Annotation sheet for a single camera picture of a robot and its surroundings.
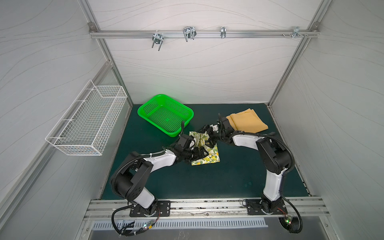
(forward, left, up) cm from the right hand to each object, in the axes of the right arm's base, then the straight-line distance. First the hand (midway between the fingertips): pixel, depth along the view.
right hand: (199, 133), depth 91 cm
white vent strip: (-47, +26, -10) cm, 55 cm away
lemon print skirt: (-2, 0, -3) cm, 4 cm away
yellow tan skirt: (+18, -34, -8) cm, 40 cm away
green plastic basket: (+23, +28, -9) cm, 37 cm away
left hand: (-12, -4, -4) cm, 13 cm away
